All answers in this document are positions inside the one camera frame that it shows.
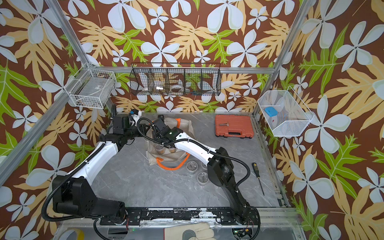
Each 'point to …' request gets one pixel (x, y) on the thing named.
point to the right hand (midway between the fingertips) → (157, 134)
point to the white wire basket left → (91, 88)
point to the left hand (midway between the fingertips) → (149, 124)
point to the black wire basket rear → (176, 79)
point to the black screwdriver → (256, 169)
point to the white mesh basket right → (293, 115)
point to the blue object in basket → (271, 111)
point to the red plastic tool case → (234, 126)
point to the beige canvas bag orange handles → (169, 158)
